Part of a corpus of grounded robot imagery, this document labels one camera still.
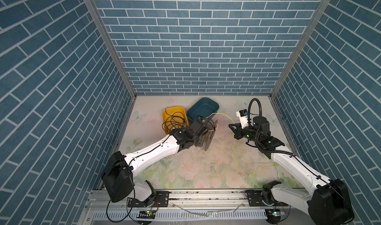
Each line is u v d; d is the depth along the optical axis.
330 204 0.40
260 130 0.61
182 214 0.71
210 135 1.02
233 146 0.94
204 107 1.14
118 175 0.40
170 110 1.06
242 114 0.70
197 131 0.60
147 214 0.72
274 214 0.71
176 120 1.04
